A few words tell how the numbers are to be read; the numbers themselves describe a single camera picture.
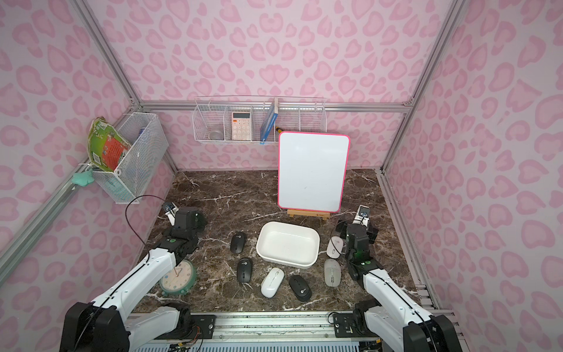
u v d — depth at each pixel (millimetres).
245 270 836
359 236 617
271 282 801
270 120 874
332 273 819
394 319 481
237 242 927
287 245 927
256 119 982
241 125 951
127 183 723
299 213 994
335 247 881
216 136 970
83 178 624
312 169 888
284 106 949
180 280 801
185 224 631
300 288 796
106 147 732
